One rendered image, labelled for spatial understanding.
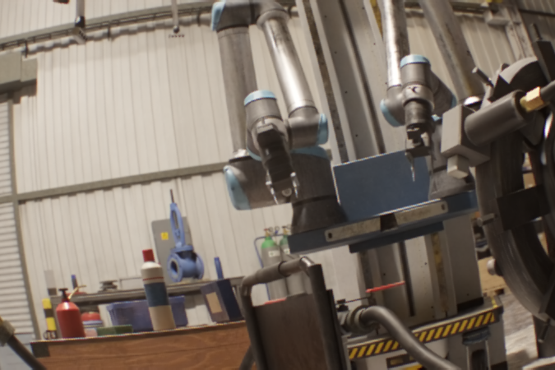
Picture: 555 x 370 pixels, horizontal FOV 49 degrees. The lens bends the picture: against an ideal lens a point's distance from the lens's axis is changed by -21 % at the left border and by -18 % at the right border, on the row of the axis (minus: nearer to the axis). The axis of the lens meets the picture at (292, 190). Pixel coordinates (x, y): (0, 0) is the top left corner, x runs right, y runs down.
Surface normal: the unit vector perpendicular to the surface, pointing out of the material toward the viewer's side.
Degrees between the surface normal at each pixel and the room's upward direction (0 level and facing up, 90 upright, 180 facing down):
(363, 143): 90
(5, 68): 90
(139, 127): 90
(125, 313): 90
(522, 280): 115
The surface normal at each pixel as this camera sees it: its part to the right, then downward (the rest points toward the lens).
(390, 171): -0.27, -0.11
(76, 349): 0.40, -0.23
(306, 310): -0.90, 0.11
